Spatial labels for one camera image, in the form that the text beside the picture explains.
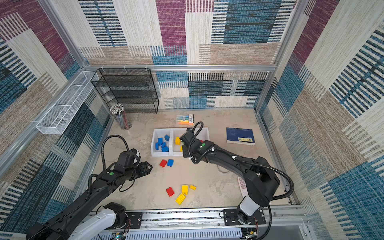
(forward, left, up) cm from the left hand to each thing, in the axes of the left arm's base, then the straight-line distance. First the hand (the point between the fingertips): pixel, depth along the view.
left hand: (148, 166), depth 83 cm
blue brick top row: (+5, -10, -7) cm, 14 cm away
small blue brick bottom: (+17, -1, -7) cm, 19 cm away
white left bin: (+27, -2, -7) cm, 28 cm away
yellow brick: (+19, -14, -6) cm, 25 cm away
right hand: (+7, -22, +3) cm, 23 cm away
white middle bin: (+14, -13, -6) cm, 20 cm away
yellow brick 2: (+14, -17, -6) cm, 23 cm away
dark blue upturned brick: (+23, -7, -6) cm, 24 cm away
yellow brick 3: (-11, -20, -7) cm, 23 cm away
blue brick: (+20, -2, -7) cm, 21 cm away
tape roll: (-1, -41, -7) cm, 42 cm away
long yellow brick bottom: (-16, -17, -7) cm, 24 cm away
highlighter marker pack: (+38, -19, -6) cm, 43 cm away
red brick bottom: (-11, -12, -8) cm, 18 cm away
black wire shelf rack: (+54, +18, +11) cm, 58 cm away
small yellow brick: (-10, -24, -7) cm, 27 cm away
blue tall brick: (+14, -7, -6) cm, 17 cm away
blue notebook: (+23, -56, -6) cm, 61 cm away
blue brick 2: (+18, -5, -7) cm, 20 cm away
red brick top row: (+5, -6, -8) cm, 11 cm away
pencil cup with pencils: (+33, +23, +9) cm, 42 cm away
